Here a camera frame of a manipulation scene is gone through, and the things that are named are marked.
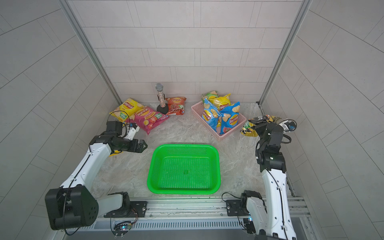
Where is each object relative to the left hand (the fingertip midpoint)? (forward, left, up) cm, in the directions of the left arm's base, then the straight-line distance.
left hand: (142, 142), depth 83 cm
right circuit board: (-37, -55, -9) cm, 67 cm away
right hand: (+3, -62, +19) cm, 65 cm away
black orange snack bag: (+1, -57, +14) cm, 59 cm away
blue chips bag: (+15, -51, +4) cm, 53 cm away
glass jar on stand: (+32, -5, -7) cm, 34 cm away
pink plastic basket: (+31, -31, -6) cm, 45 cm away
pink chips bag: (+18, +2, -1) cm, 19 cm away
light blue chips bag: (+17, -39, +4) cm, 43 cm away
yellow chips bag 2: (+29, +20, -5) cm, 35 cm away
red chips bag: (+31, -16, -2) cm, 35 cm away
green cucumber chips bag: (+37, -38, +3) cm, 53 cm away
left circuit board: (-38, +2, -9) cm, 39 cm away
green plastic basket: (-11, -24, -12) cm, 29 cm away
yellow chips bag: (+28, -47, +4) cm, 55 cm away
